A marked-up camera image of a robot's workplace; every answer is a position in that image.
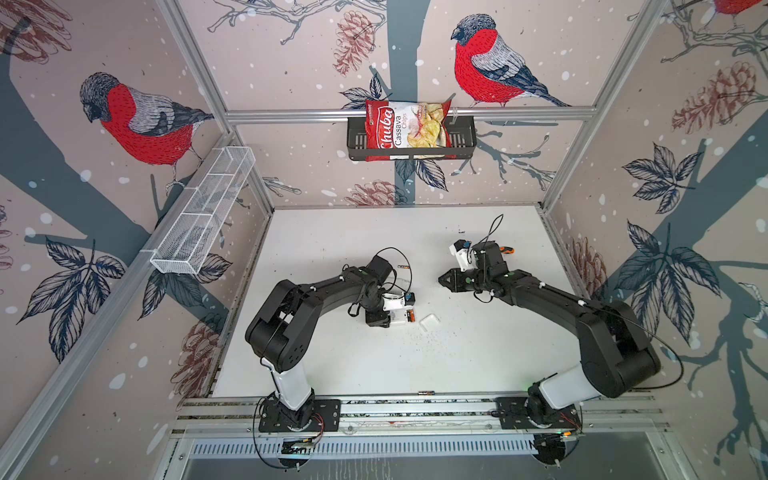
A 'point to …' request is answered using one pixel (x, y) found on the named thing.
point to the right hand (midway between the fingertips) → (437, 284)
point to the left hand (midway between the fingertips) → (384, 313)
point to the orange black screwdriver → (507, 249)
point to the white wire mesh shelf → (202, 209)
